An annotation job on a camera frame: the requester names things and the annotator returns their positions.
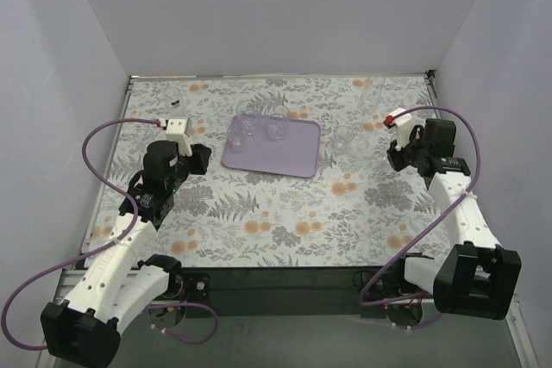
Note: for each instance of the clear stemmed glass back left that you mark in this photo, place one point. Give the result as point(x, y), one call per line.
point(175, 103)

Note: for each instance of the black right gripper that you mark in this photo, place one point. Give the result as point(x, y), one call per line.
point(398, 159)

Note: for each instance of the tall clear glass back right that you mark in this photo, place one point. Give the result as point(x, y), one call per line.
point(371, 94)

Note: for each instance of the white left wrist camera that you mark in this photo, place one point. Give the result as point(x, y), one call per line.
point(177, 130)

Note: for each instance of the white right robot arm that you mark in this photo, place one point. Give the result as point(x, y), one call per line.
point(479, 276)

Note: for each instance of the lilac rectangular plastic tray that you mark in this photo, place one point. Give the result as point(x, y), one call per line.
point(295, 155)

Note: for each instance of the floral patterned table mat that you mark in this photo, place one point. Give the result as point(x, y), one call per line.
point(356, 210)

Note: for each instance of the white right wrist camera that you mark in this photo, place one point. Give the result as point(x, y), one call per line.
point(402, 124)

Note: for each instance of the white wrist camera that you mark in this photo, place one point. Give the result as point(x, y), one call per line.
point(402, 124)
point(177, 130)

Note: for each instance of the small clear glass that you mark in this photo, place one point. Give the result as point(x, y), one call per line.
point(236, 138)

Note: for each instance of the faceted clear tumbler glass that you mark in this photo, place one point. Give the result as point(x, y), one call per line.
point(248, 114)

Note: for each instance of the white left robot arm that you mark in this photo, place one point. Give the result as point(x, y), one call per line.
point(135, 226)

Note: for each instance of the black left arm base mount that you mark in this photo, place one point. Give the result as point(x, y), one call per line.
point(189, 287)

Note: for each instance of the aluminium table frame rail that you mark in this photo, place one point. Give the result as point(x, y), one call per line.
point(69, 286)

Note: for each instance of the clear glass near tray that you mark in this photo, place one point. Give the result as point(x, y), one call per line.
point(342, 138)

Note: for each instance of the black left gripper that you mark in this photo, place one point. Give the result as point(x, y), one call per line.
point(199, 158)

